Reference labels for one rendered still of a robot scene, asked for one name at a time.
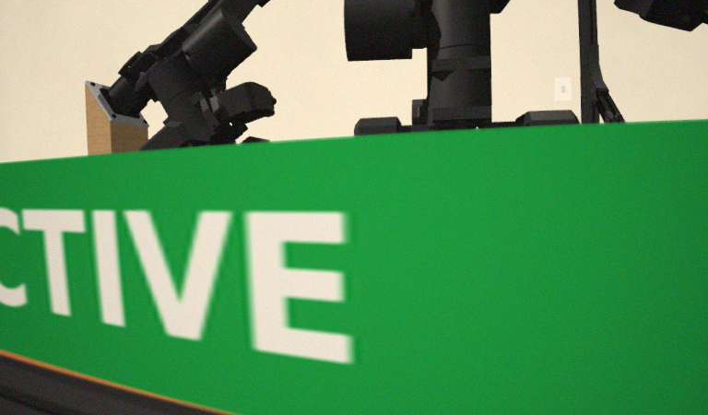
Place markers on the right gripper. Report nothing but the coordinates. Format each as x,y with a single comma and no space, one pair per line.
186,108

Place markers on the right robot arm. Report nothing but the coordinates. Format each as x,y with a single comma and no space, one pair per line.
218,45

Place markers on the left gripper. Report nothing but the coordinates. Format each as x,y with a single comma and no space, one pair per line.
459,88

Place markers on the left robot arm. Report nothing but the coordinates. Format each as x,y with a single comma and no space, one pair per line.
381,29

